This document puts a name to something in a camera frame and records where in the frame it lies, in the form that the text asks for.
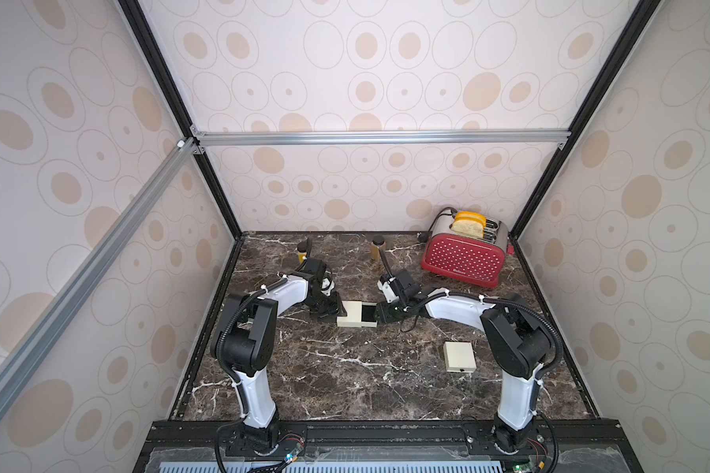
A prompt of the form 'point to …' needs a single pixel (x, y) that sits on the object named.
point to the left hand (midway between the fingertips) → (346, 311)
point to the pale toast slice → (469, 229)
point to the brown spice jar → (378, 244)
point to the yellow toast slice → (470, 216)
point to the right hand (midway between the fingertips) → (376, 319)
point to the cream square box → (459, 357)
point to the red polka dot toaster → (464, 258)
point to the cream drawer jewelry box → (359, 314)
